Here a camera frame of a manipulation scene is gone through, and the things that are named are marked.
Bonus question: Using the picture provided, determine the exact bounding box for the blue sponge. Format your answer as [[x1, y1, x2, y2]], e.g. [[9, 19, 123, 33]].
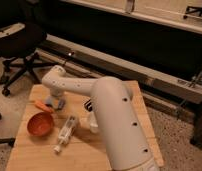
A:
[[44, 97, 67, 111]]

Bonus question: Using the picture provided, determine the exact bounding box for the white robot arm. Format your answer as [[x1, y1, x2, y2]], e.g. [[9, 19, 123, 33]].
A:
[[42, 65, 160, 171]]

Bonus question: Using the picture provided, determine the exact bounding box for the orange scoop bowl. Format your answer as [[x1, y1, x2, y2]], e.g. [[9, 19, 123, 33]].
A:
[[26, 99, 55, 138]]

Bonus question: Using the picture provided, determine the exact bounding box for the black striped block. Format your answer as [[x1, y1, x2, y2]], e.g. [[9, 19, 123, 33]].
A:
[[84, 99, 92, 112]]

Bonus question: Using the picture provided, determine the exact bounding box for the clear plastic bottle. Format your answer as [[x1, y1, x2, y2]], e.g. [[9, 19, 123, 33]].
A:
[[54, 116, 79, 154]]

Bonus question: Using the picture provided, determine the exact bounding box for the white plastic cup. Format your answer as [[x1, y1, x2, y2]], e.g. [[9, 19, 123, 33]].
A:
[[87, 112, 99, 134]]

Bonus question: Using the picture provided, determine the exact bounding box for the black office chair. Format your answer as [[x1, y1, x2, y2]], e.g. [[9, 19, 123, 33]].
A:
[[0, 0, 56, 96]]

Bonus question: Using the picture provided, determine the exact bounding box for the dark tripod stand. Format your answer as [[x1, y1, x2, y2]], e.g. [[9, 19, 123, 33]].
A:
[[175, 64, 202, 121]]

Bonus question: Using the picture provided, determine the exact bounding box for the office chair base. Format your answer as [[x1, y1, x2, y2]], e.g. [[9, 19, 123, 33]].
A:
[[183, 6, 202, 19]]

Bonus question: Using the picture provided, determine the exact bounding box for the black floor cable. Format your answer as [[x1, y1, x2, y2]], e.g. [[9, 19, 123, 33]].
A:
[[59, 50, 75, 68]]

